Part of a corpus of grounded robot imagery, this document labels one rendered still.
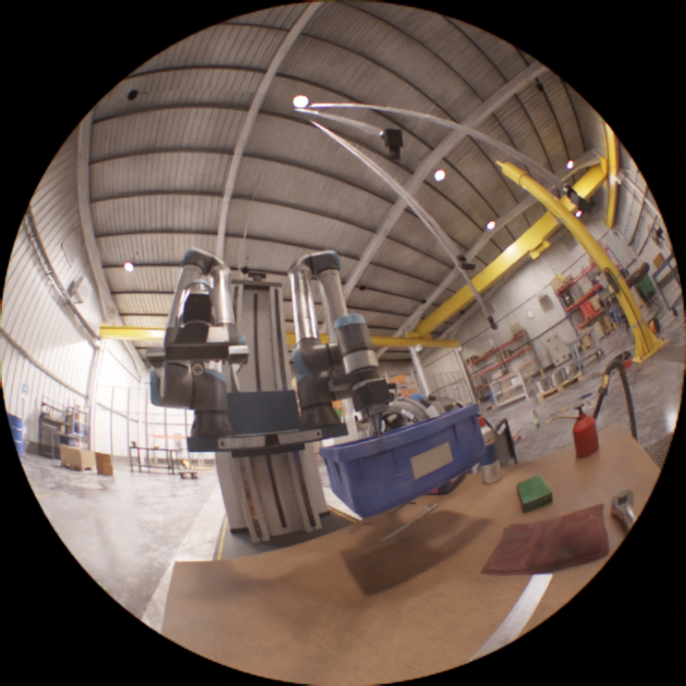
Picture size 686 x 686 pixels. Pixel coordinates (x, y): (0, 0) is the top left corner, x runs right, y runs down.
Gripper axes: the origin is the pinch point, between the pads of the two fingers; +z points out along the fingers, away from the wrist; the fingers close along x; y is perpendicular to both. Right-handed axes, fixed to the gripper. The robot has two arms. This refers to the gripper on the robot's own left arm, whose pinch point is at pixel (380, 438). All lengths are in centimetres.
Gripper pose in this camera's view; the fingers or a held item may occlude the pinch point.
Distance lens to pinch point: 53.0
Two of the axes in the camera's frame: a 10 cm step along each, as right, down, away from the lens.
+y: 9.5, -0.8, 3.1
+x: -2.4, 4.6, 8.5
